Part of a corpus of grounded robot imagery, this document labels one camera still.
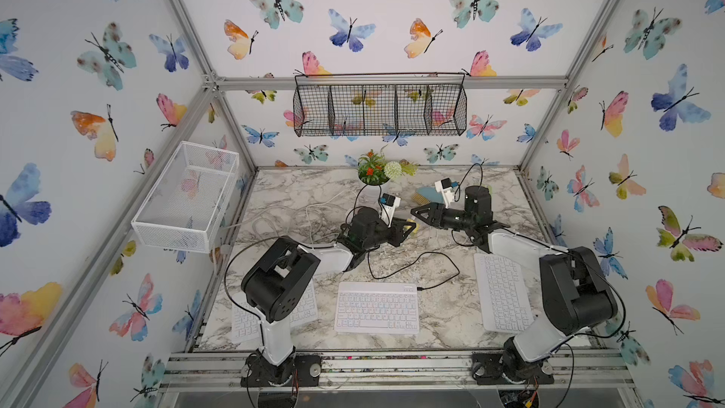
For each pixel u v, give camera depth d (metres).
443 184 0.83
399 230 0.79
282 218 1.04
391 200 0.79
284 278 0.50
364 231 0.72
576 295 0.46
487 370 0.74
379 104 0.98
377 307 0.84
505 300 0.85
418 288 0.89
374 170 0.99
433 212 0.79
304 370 0.73
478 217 0.72
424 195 1.10
